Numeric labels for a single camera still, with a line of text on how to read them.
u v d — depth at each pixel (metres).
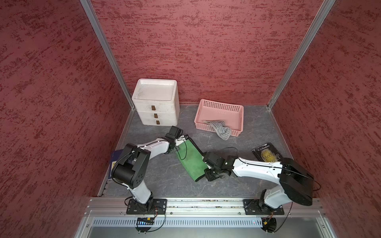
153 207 0.72
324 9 0.71
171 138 0.75
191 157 0.90
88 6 0.70
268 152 0.92
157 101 0.90
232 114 1.16
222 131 0.95
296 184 0.43
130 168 0.46
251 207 0.73
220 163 0.64
